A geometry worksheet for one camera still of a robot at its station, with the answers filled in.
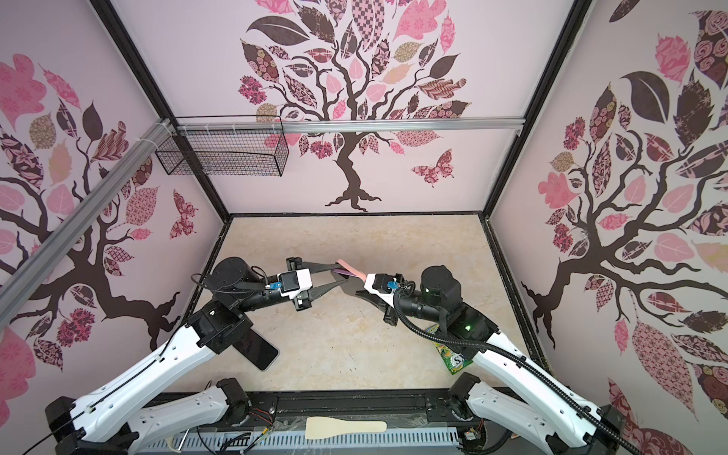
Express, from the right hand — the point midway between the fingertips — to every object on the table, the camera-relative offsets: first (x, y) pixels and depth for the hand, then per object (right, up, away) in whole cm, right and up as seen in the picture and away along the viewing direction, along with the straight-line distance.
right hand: (361, 286), depth 62 cm
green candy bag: (+26, -25, +18) cm, 40 cm away
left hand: (-3, +4, -7) cm, 8 cm away
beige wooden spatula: (-10, -38, +9) cm, 41 cm away
